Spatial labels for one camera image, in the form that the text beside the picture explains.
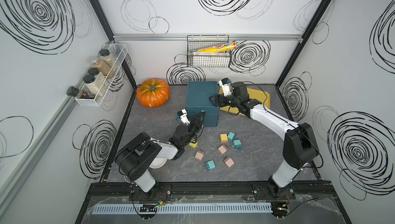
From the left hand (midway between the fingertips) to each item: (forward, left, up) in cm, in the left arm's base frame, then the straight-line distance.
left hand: (205, 113), depth 80 cm
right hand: (+10, -5, +2) cm, 12 cm away
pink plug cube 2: (-12, -11, -18) cm, 24 cm away
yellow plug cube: (-10, +6, -17) cm, 21 cm away
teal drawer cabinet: (+11, +4, +3) cm, 12 cm away
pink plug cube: (-15, +3, -18) cm, 24 cm away
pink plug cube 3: (-19, -13, -18) cm, 30 cm away
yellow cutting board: (+33, -47, -22) cm, 61 cm away
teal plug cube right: (-9, -19, -17) cm, 27 cm away
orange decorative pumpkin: (+21, +34, -7) cm, 40 cm away
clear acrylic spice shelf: (+38, +56, +12) cm, 68 cm away
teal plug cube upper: (-4, -16, -17) cm, 24 cm away
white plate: (-20, +24, -17) cm, 36 cm away
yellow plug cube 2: (-5, -12, -17) cm, 21 cm away
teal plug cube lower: (-20, -3, -18) cm, 28 cm away
